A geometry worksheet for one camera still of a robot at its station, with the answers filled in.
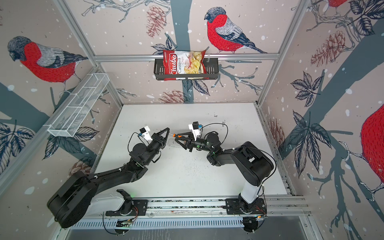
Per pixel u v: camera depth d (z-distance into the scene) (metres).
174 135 0.76
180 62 0.87
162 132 0.76
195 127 0.71
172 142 0.75
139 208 0.73
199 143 0.73
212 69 0.95
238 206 0.69
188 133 0.78
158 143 0.70
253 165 0.48
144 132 0.73
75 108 0.76
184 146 0.73
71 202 0.41
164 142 0.73
